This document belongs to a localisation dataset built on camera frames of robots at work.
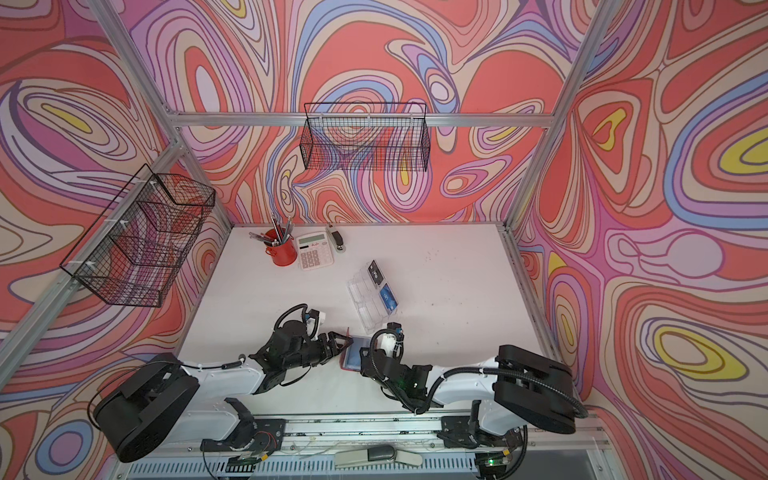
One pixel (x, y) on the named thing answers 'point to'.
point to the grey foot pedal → (375, 455)
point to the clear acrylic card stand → (372, 295)
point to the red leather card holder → (350, 358)
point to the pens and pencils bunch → (281, 239)
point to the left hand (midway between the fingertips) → (355, 344)
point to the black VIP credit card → (375, 272)
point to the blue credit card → (388, 298)
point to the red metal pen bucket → (280, 247)
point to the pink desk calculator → (314, 251)
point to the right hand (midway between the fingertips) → (365, 358)
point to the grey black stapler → (336, 238)
